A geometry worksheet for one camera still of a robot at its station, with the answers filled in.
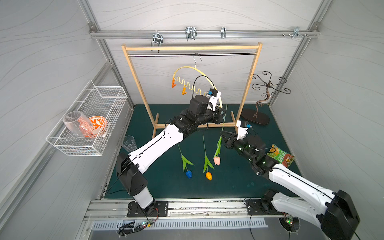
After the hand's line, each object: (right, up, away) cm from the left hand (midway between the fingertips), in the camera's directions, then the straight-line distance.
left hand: (227, 111), depth 68 cm
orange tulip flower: (-7, -30, +20) cm, 37 cm away
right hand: (-2, -10, +6) cm, 12 cm away
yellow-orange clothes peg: (-21, +13, +18) cm, 31 cm away
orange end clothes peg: (-28, +19, +23) cm, 41 cm away
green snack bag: (+38, -27, +20) cm, 50 cm away
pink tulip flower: (-4, -24, +6) cm, 25 cm away
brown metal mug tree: (+31, -2, +43) cm, 53 cm away
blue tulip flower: (-21, -29, +20) cm, 42 cm away
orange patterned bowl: (-59, -6, -2) cm, 59 cm away
